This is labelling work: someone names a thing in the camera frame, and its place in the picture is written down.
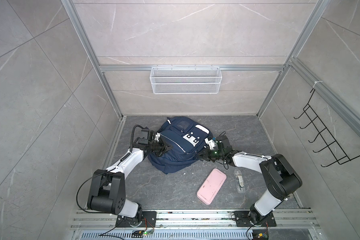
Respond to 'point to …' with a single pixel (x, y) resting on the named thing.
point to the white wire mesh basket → (185, 80)
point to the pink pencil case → (211, 186)
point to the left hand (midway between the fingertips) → (173, 142)
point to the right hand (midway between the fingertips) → (196, 154)
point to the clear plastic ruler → (239, 181)
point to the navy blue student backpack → (187, 137)
